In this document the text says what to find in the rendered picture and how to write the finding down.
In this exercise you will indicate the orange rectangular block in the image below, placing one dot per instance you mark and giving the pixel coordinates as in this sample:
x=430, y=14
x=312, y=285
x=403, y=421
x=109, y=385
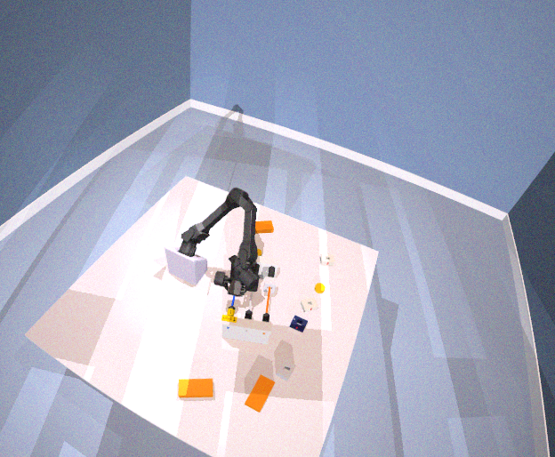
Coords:
x=195, y=388
x=263, y=227
x=260, y=393

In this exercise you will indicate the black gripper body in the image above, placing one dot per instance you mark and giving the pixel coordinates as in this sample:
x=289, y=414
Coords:
x=220, y=279

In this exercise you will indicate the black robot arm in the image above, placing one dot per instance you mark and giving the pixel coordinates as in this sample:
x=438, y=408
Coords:
x=247, y=251

